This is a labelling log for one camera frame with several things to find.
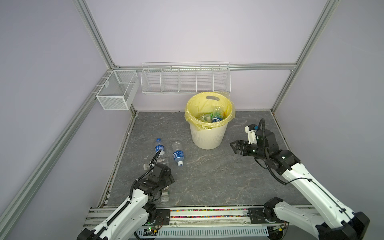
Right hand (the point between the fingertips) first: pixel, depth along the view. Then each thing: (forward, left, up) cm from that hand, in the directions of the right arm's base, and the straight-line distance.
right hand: (237, 145), depth 75 cm
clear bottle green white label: (+23, +15, -4) cm, 28 cm away
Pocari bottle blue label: (+3, +32, -16) cm, 36 cm away
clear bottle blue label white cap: (+22, +8, -1) cm, 24 cm away
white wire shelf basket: (+46, +28, +10) cm, 55 cm away
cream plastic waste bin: (+10, +12, -9) cm, 18 cm away
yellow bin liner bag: (+31, +19, -1) cm, 37 cm away
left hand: (-11, +37, -20) cm, 44 cm away
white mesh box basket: (+44, +74, +2) cm, 86 cm away
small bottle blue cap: (+9, +45, -16) cm, 48 cm away
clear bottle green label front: (-19, +38, -18) cm, 46 cm away
